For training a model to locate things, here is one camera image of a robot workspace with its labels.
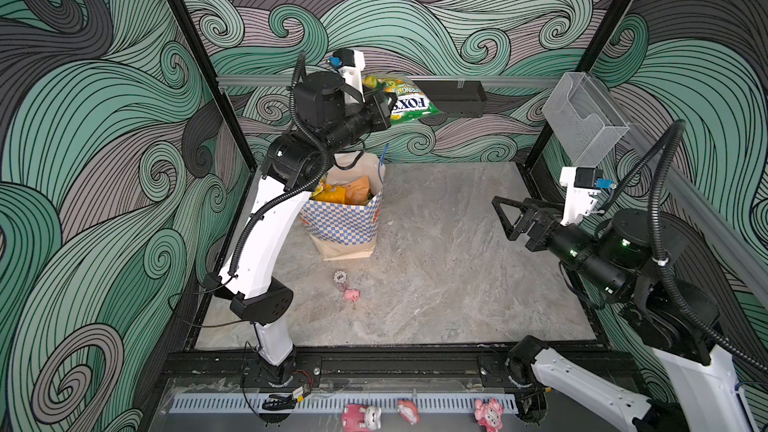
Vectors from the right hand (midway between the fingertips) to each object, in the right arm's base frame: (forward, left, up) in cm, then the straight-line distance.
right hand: (511, 203), depth 52 cm
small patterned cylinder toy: (+2, +35, -38) cm, 52 cm away
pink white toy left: (-30, +28, -40) cm, 57 cm away
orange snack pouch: (+30, +32, -34) cm, 55 cm away
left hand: (+18, +19, +11) cm, 29 cm away
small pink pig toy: (-2, +32, -42) cm, 53 cm away
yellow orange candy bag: (+24, +40, -28) cm, 54 cm away
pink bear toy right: (-29, -1, -40) cm, 49 cm away
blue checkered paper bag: (+12, +34, -30) cm, 47 cm away
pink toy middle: (-28, +17, -38) cm, 50 cm away
